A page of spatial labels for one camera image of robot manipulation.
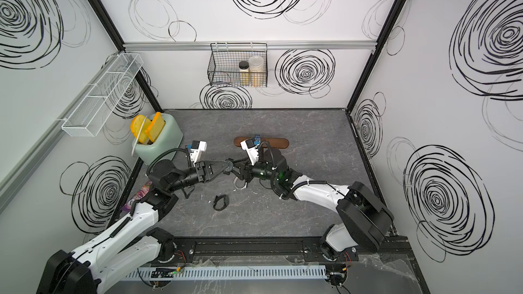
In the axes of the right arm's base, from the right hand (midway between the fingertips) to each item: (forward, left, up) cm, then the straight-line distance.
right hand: (229, 167), depth 73 cm
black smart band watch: (-5, +3, -18) cm, 19 cm away
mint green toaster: (+16, +30, -6) cm, 35 cm away
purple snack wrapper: (-5, +41, -17) cm, 44 cm away
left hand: (-3, 0, +5) cm, 6 cm away
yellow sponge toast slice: (+20, +42, +1) cm, 46 cm away
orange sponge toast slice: (+18, +34, +1) cm, 38 cm away
